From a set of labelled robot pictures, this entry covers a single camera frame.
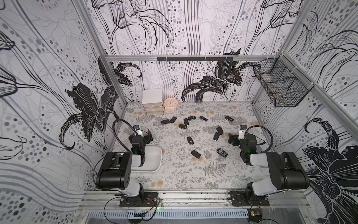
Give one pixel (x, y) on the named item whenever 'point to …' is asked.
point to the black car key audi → (182, 126)
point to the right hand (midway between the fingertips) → (238, 131)
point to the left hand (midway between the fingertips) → (143, 132)
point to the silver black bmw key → (222, 152)
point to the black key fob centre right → (220, 130)
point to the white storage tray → (153, 161)
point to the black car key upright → (186, 122)
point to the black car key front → (196, 154)
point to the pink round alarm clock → (170, 103)
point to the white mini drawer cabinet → (152, 101)
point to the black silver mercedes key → (203, 118)
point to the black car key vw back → (191, 117)
